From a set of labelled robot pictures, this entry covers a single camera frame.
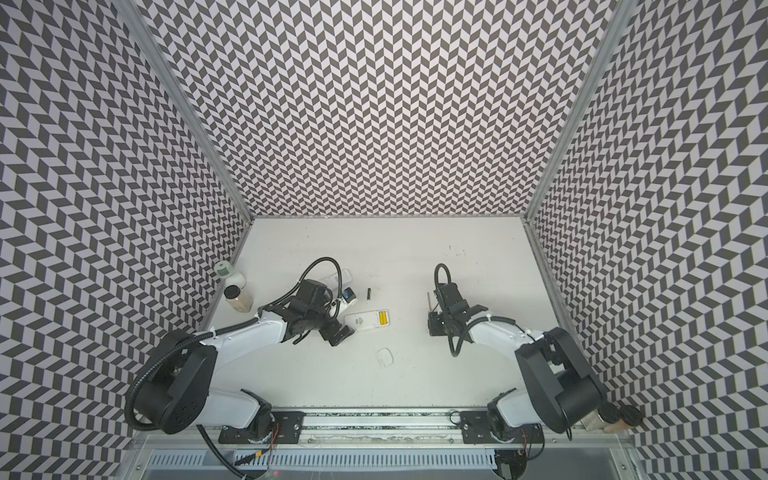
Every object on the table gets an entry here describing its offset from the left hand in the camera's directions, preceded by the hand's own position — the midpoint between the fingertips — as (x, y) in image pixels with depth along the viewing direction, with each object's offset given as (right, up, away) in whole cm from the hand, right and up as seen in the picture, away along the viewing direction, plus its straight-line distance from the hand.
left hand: (343, 319), depth 90 cm
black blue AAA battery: (+7, +6, +7) cm, 12 cm away
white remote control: (0, +13, -12) cm, 17 cm away
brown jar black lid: (+72, -18, -19) cm, 77 cm away
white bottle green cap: (-36, +13, +2) cm, 38 cm away
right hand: (+28, -4, 0) cm, 29 cm away
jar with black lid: (-30, +6, -3) cm, 31 cm away
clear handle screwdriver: (+27, +4, +7) cm, 28 cm away
